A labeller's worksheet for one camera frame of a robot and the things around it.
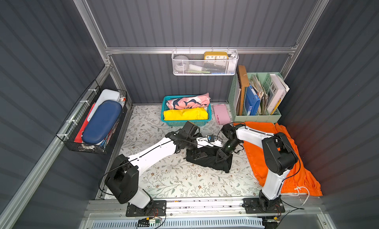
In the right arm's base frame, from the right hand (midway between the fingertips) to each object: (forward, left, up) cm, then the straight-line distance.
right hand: (220, 159), depth 86 cm
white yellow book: (+39, -38, +21) cm, 58 cm away
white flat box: (+22, +63, +31) cm, 73 cm away
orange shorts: (-12, -40, -1) cm, 42 cm away
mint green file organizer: (+47, -29, +21) cm, 59 cm away
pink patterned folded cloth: (+40, +12, +9) cm, 42 cm away
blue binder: (+36, -23, +14) cm, 45 cm away
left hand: (+3, +10, +10) cm, 14 cm away
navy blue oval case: (+5, +58, +29) cm, 66 cm away
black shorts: (-5, -1, +4) cm, 6 cm away
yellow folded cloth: (+30, +18, +6) cm, 35 cm away
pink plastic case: (+38, -5, -3) cm, 39 cm away
